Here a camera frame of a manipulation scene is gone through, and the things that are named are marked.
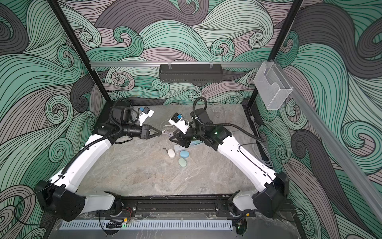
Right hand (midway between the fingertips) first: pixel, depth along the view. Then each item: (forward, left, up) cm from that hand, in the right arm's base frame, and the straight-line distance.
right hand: (171, 136), depth 69 cm
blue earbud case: (+5, -5, -28) cm, 29 cm away
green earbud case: (-1, -4, -26) cm, 27 cm away
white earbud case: (+5, +3, -27) cm, 27 cm away
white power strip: (+8, -2, -25) cm, 26 cm away
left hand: (+2, +6, +1) cm, 6 cm away
